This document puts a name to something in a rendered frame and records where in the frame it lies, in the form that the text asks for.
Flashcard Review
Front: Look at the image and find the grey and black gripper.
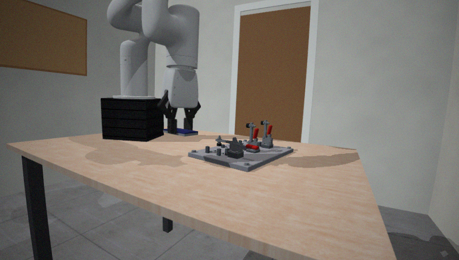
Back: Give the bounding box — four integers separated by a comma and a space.
157, 68, 201, 134

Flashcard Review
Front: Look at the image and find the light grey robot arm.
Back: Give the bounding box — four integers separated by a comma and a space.
107, 0, 200, 99

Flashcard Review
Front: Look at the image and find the blue rectangular block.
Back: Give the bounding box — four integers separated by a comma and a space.
163, 128, 198, 137

